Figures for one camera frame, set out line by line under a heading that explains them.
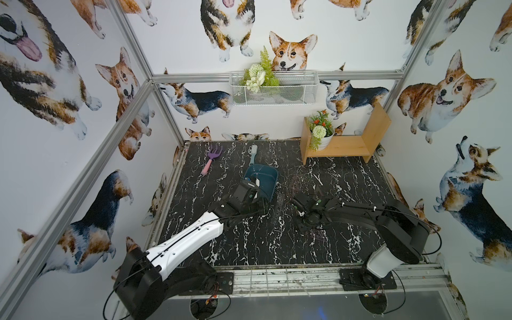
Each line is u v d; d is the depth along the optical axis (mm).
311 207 666
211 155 1165
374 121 1029
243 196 596
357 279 728
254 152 1163
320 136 951
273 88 851
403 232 451
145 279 386
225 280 736
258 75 793
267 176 1062
